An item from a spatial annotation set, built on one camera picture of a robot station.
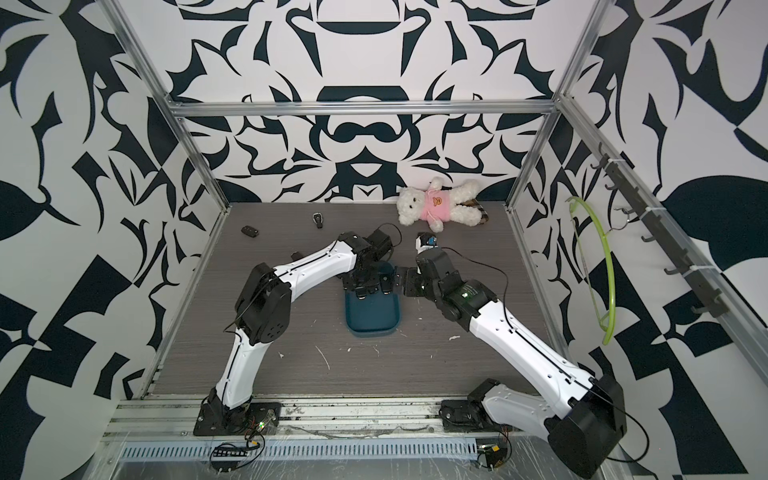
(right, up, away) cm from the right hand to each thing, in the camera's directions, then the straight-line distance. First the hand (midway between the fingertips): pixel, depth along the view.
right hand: (407, 269), depth 78 cm
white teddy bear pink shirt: (+14, +20, +33) cm, 41 cm away
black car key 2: (-36, +2, +26) cm, 44 cm away
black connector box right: (+20, -43, -7) cm, 48 cm away
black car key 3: (-9, -5, +7) cm, 13 cm away
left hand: (-11, -5, +15) cm, 20 cm away
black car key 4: (-5, -7, +19) cm, 21 cm away
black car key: (-55, +10, +33) cm, 65 cm away
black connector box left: (-44, -45, -6) cm, 63 cm away
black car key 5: (-13, -9, +14) cm, 21 cm away
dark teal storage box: (-8, -16, +15) cm, 23 cm away
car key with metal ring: (-31, +16, +36) cm, 50 cm away
